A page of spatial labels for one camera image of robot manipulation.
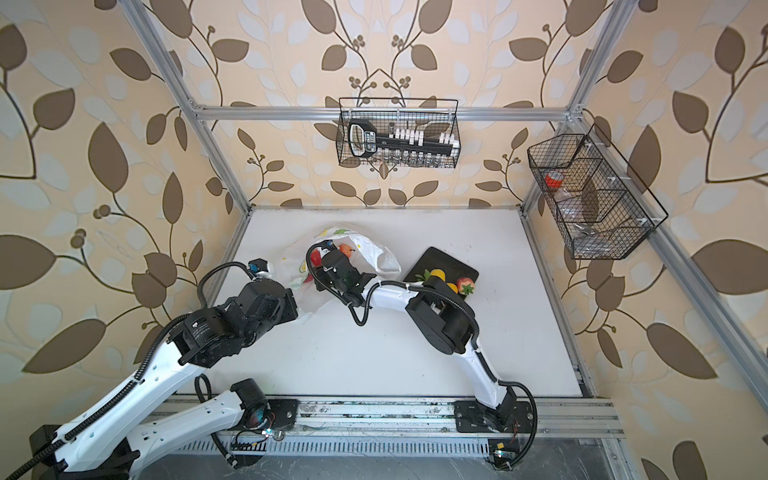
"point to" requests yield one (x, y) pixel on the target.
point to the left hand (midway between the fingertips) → (298, 296)
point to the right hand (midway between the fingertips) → (317, 268)
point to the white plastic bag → (370, 258)
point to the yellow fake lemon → (439, 272)
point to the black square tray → (433, 259)
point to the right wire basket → (599, 206)
